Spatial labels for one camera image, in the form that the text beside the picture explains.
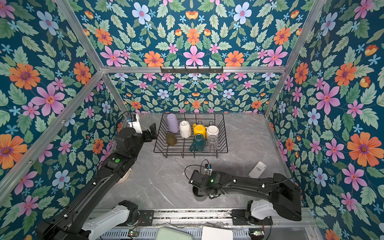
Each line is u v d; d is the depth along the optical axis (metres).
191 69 0.91
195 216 0.75
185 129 0.97
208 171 0.72
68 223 0.39
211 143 0.92
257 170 0.89
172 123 1.00
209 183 0.56
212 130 0.98
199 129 0.95
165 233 0.67
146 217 0.74
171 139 0.95
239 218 0.73
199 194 0.69
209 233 0.68
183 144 1.01
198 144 0.91
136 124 0.62
